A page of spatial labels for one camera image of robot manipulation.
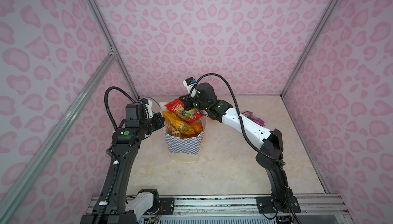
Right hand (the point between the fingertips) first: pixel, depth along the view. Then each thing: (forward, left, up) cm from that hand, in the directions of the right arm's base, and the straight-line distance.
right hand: (180, 95), depth 77 cm
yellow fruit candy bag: (-9, +2, -11) cm, 15 cm away
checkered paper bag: (-21, -3, -16) cm, 27 cm away
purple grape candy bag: (+8, -42, -27) cm, 51 cm away
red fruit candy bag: (-5, -5, -10) cm, 12 cm away
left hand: (-10, +7, -3) cm, 13 cm away
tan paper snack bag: (-10, +5, -17) cm, 21 cm away
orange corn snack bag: (-3, -8, -23) cm, 25 cm away
